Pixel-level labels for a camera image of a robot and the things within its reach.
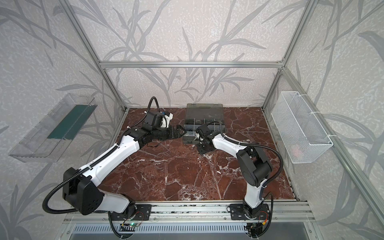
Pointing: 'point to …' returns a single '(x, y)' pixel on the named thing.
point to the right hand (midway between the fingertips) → (201, 145)
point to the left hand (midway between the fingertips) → (182, 128)
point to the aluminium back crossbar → (195, 64)
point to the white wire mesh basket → (304, 141)
